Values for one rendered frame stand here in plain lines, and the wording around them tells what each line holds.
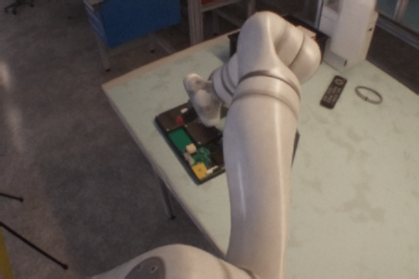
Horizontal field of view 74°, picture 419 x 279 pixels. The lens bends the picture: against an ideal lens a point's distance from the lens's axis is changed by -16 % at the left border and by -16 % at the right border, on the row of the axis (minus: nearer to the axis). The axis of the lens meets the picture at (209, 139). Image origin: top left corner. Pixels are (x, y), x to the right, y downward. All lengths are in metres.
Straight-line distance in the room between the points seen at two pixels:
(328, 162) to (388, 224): 0.23
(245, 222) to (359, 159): 0.68
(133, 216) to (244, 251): 1.70
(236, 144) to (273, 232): 0.08
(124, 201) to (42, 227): 0.57
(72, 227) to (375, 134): 1.70
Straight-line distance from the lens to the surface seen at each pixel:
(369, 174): 0.91
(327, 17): 1.16
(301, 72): 0.39
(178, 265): 0.20
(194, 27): 2.43
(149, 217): 1.93
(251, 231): 0.27
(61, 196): 2.20
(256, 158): 0.27
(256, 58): 0.34
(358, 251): 0.78
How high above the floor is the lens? 1.67
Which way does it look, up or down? 48 degrees down
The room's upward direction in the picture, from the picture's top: 3 degrees counter-clockwise
